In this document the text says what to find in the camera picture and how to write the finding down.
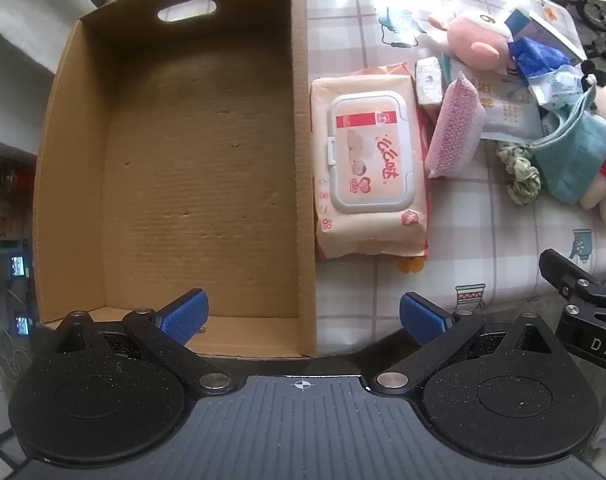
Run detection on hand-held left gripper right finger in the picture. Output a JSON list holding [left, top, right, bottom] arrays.
[[368, 291, 559, 397]]

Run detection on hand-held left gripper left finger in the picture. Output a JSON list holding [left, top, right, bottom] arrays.
[[55, 287, 234, 397]]

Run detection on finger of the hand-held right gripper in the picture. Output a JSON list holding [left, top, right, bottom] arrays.
[[539, 248, 606, 376]]

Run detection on large brown cardboard box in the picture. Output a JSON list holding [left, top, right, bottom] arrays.
[[32, 0, 318, 359]]

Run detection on light blue towel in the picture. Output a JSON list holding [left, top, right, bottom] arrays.
[[529, 82, 606, 205]]

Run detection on green scrunchie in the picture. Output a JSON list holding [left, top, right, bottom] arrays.
[[498, 142, 541, 206]]

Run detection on pink scouring sponge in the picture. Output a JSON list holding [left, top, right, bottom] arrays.
[[424, 71, 486, 179]]

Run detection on gold pocket tissue pack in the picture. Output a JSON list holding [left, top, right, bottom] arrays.
[[414, 56, 445, 109]]

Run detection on pink round plush toy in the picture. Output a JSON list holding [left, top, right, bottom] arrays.
[[428, 10, 516, 72]]

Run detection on red orange wipes pack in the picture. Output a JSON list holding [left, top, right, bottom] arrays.
[[350, 62, 434, 275]]

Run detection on checked printed tablecloth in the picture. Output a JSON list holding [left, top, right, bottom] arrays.
[[303, 0, 606, 356]]

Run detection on peach wet wipes pack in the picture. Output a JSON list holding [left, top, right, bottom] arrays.
[[309, 62, 430, 261]]

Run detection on white printed appliance carton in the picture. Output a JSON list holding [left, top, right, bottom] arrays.
[[0, 152, 38, 241]]

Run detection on white printed tissue pack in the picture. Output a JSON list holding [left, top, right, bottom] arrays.
[[445, 55, 544, 143]]

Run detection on white blue plastic packet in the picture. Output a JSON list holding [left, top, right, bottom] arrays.
[[528, 65, 596, 108]]

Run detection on blue mesh cloth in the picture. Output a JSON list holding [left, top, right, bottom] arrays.
[[508, 37, 571, 78]]

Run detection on teal and white carton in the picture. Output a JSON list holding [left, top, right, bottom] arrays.
[[503, 7, 586, 66]]

